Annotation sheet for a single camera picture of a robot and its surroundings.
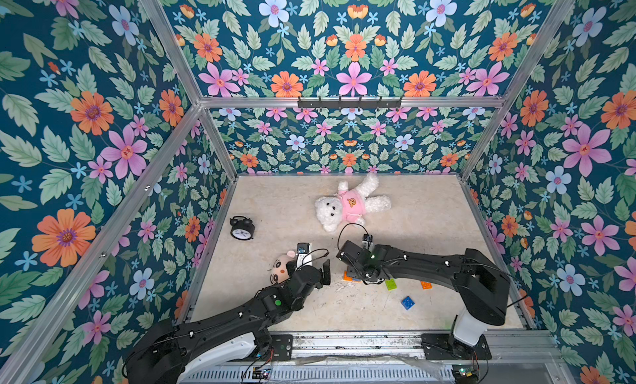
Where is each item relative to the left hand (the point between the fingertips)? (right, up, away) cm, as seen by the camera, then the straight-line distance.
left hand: (322, 261), depth 82 cm
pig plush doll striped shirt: (-15, -2, 0) cm, 15 cm away
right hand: (+11, -5, +4) cm, 12 cm away
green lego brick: (+24, -9, +4) cm, 26 cm away
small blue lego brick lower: (+28, -14, -1) cm, 32 cm away
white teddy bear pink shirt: (+10, +19, +17) cm, 27 cm away
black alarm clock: (-31, +10, +12) cm, 35 cm away
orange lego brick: (+8, -3, -5) cm, 10 cm away
